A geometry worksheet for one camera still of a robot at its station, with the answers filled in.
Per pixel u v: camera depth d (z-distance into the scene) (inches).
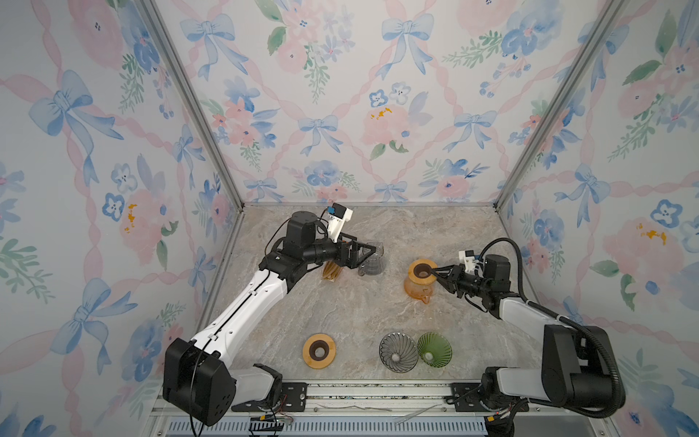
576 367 16.9
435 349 32.1
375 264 37.3
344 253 25.2
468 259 32.9
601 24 27.9
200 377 15.2
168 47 29.5
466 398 28.8
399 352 31.5
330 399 29.9
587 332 17.3
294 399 29.0
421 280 33.7
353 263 25.1
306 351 31.5
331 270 37.3
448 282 31.2
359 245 24.9
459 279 30.2
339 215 25.5
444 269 32.8
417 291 35.5
